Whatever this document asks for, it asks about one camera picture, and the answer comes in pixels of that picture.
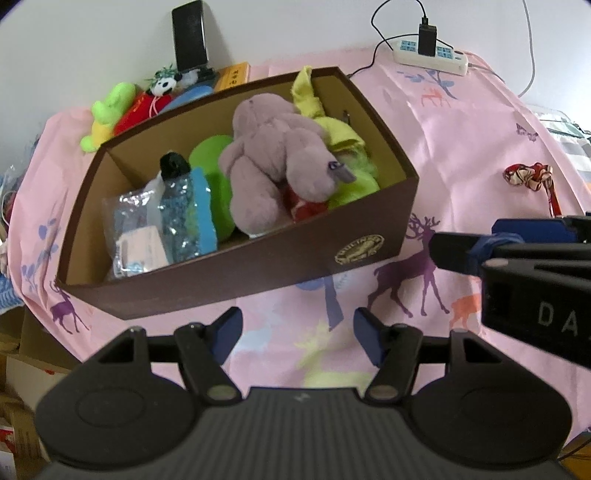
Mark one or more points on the yellow cloth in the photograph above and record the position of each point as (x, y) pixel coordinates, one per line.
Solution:
(307, 97)

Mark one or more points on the panda plush toy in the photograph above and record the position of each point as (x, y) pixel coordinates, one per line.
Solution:
(162, 85)

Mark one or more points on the black phone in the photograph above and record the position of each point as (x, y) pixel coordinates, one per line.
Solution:
(189, 37)

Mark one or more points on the red patterned cloth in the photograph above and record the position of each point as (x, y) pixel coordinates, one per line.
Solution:
(304, 207)

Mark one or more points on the blue scrubbing sponge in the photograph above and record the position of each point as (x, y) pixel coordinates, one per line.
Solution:
(203, 217)

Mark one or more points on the red patterned scrunchie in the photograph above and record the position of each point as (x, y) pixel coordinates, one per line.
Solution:
(526, 177)

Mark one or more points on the cardboard carton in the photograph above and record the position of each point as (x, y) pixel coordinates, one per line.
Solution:
(27, 341)

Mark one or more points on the grey and orange striped cloth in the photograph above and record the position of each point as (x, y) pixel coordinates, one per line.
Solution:
(577, 152)

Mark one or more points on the green plush toy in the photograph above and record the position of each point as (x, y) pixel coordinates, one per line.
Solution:
(207, 157)

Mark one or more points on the pink deer-print blanket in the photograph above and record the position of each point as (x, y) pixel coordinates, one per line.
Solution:
(461, 138)

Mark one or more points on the red plush toy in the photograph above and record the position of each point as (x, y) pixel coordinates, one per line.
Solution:
(136, 113)

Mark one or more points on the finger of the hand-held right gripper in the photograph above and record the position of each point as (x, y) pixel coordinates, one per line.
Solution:
(531, 229)
(455, 251)

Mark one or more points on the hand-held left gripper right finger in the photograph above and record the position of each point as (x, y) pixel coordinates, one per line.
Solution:
(369, 334)

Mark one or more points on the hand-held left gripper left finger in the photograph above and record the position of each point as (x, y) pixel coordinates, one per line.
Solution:
(228, 332)

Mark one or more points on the blue plush toy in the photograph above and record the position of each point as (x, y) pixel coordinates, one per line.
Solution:
(189, 94)

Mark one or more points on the black phone stand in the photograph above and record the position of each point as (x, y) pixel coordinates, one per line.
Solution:
(205, 74)

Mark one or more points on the clear plastic packet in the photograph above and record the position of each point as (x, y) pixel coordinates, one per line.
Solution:
(134, 240)

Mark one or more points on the brown cardboard box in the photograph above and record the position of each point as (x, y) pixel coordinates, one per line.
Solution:
(277, 272)

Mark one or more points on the clear plastic bag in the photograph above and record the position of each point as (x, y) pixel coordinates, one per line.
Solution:
(563, 122)

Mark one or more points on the lime green bath pouf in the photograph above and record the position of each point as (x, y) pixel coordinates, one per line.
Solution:
(355, 184)

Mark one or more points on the black-capped bottle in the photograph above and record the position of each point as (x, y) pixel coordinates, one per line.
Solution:
(173, 166)

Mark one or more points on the blue knitted cloth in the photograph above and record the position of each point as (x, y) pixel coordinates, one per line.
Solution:
(7, 295)

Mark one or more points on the black charger plug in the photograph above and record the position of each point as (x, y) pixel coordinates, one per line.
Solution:
(427, 39)

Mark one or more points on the purple plush bear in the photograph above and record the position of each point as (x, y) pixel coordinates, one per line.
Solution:
(277, 152)

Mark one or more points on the lime green frog plush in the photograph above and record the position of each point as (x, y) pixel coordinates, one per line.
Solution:
(111, 108)

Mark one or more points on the yellow flat box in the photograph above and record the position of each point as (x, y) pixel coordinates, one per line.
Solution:
(233, 76)

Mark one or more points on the white power strip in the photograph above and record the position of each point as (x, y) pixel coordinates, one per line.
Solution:
(443, 64)

